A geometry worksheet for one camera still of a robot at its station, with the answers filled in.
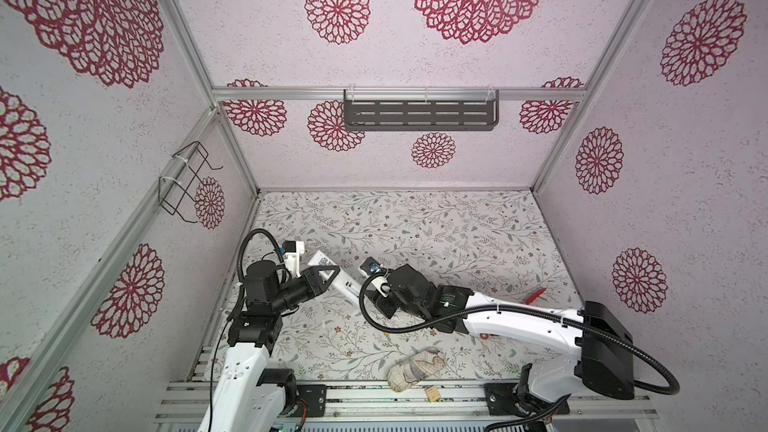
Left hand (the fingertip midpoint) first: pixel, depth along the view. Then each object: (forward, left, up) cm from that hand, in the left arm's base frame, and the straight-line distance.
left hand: (336, 274), depth 74 cm
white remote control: (-3, -2, 0) cm, 4 cm away
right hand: (-1, -8, -2) cm, 8 cm away
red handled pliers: (+3, -59, -20) cm, 62 cm away
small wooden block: (-23, -24, -19) cm, 39 cm away
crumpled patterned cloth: (-18, -20, -17) cm, 31 cm away
